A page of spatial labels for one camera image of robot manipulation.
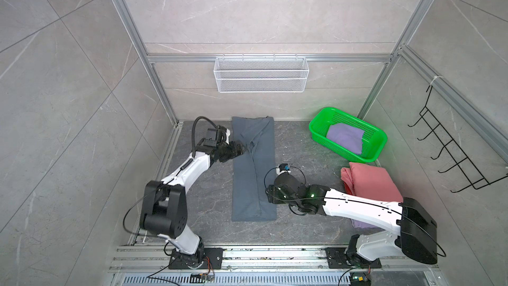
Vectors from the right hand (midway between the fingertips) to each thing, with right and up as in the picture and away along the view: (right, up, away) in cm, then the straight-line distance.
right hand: (270, 191), depth 80 cm
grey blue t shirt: (-9, -3, +10) cm, 14 cm away
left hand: (-13, +17, +9) cm, 23 cm away
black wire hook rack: (+63, +21, -11) cm, 67 cm away
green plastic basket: (+59, +21, +27) cm, 68 cm away
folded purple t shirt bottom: (+21, 0, -31) cm, 38 cm away
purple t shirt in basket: (+45, +22, +29) cm, 58 cm away
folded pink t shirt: (+45, +2, +7) cm, 45 cm away
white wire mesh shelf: (-6, +55, +20) cm, 59 cm away
